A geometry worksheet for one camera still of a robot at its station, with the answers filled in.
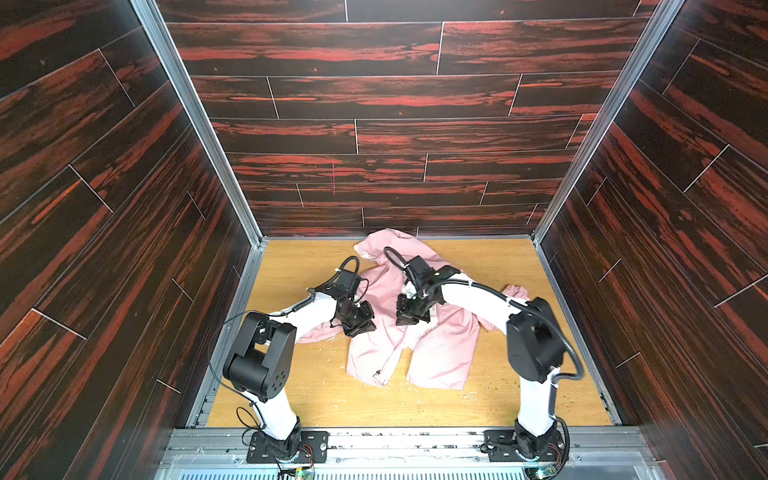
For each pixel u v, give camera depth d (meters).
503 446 0.73
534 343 0.50
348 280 0.78
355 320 0.79
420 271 0.74
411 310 0.79
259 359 0.47
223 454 0.73
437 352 0.88
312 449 0.73
